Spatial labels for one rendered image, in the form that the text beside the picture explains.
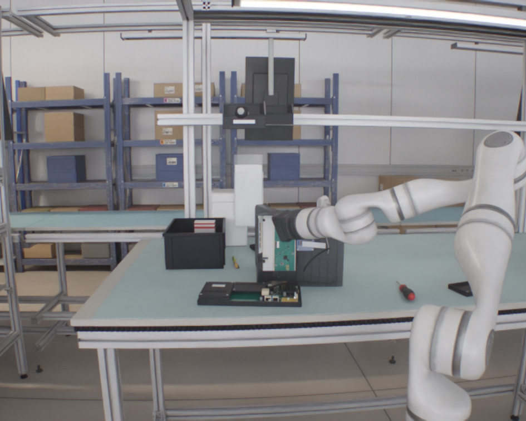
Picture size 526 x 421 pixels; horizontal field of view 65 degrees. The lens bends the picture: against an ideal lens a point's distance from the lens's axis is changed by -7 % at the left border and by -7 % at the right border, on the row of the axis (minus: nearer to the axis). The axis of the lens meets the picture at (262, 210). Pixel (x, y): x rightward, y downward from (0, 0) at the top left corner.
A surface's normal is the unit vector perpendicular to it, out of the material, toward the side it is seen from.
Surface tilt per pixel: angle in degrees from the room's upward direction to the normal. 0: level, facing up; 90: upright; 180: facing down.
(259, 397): 0
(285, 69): 98
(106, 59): 90
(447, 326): 43
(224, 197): 90
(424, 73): 90
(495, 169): 38
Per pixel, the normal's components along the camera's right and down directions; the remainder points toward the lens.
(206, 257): 0.07, 0.15
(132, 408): 0.00, -0.99
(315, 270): -0.40, 0.14
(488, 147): -0.60, -0.70
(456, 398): 0.24, -0.90
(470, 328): -0.23, -0.66
